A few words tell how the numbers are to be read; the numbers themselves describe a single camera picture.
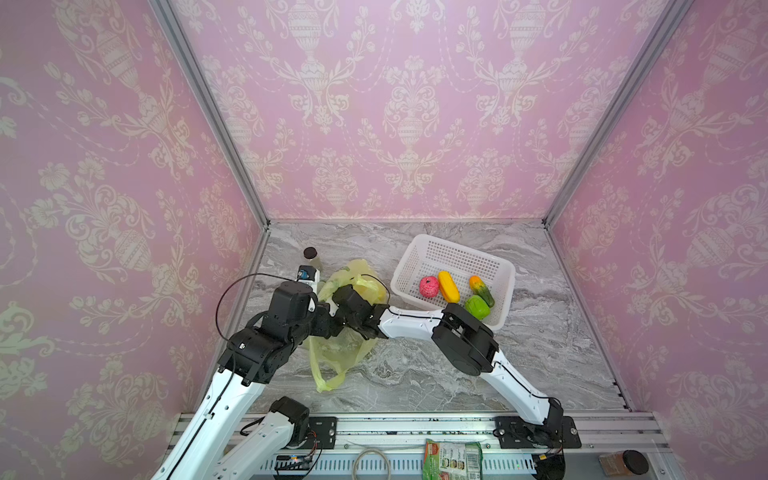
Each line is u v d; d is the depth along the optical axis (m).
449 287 0.96
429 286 0.95
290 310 0.48
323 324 0.61
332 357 0.87
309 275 0.60
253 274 0.56
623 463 0.63
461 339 0.61
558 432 0.64
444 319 0.60
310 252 1.00
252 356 0.44
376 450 0.71
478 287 0.97
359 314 0.75
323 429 0.75
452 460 0.69
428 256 1.06
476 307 0.90
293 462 0.73
